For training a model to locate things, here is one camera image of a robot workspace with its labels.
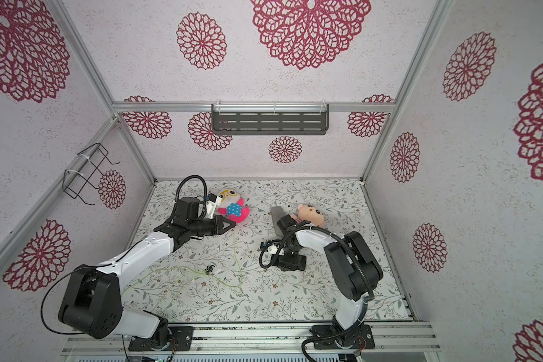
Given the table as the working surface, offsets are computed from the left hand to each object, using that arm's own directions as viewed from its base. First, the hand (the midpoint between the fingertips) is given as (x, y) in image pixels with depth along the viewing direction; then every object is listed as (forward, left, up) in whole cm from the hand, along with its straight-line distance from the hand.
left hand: (235, 224), depth 84 cm
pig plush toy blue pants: (+11, -30, -9) cm, 33 cm away
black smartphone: (-12, -21, -7) cm, 25 cm away
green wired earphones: (-11, +11, -15) cm, 22 cm away
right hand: (-4, -19, -16) cm, 26 cm away
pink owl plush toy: (+17, +4, -11) cm, 21 cm away
